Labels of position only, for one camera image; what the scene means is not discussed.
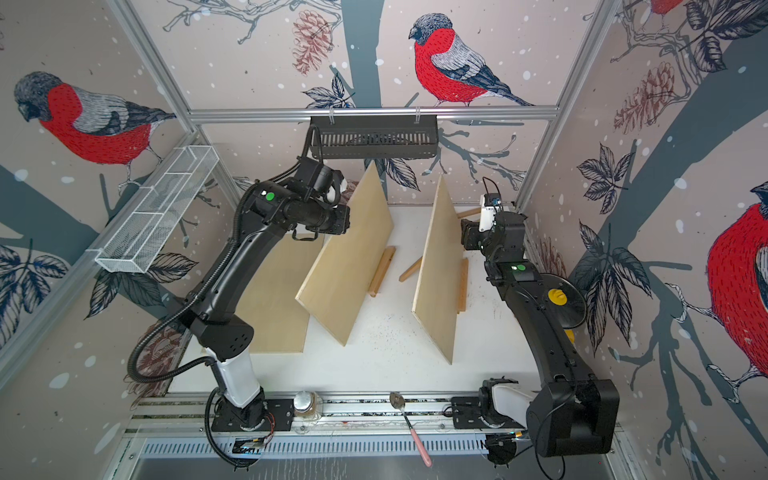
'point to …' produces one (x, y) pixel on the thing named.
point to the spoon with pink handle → (397, 400)
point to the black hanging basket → (378, 139)
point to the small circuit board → (247, 447)
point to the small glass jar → (307, 406)
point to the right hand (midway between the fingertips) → (474, 216)
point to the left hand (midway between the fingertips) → (353, 217)
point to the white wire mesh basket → (135, 244)
